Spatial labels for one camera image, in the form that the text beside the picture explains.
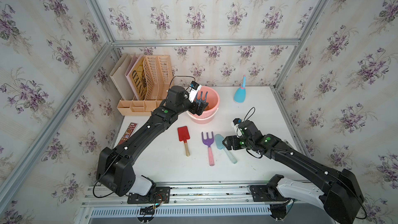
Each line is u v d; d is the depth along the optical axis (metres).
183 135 0.94
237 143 0.70
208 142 0.90
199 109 0.70
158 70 1.14
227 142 0.74
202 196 0.74
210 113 0.87
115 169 0.40
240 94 1.06
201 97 1.00
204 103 0.69
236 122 0.73
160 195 0.73
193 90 0.66
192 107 0.69
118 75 0.88
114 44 0.93
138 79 0.96
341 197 0.38
